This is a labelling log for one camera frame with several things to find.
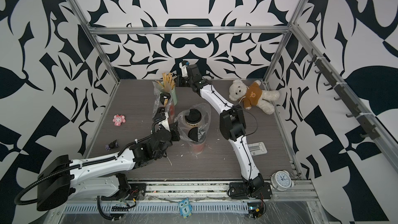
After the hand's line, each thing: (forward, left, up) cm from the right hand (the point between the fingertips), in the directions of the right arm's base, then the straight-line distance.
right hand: (172, 77), depth 93 cm
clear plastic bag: (-20, +6, 0) cm, 21 cm away
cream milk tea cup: (-25, -13, -5) cm, 29 cm away
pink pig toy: (-18, +34, -18) cm, 42 cm away
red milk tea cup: (-12, +4, -3) cm, 13 cm away
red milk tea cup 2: (-25, -2, 0) cm, 25 cm away
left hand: (-28, -5, -4) cm, 28 cm away
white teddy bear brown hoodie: (-3, -50, -15) cm, 52 cm away
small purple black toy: (-33, +33, -19) cm, 51 cm away
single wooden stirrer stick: (-18, +2, -1) cm, 18 cm away
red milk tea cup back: (-38, -15, 0) cm, 40 cm away
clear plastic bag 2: (-31, -8, -5) cm, 32 cm away
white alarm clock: (-52, -55, -19) cm, 77 cm away
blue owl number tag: (-62, -9, -20) cm, 66 cm away
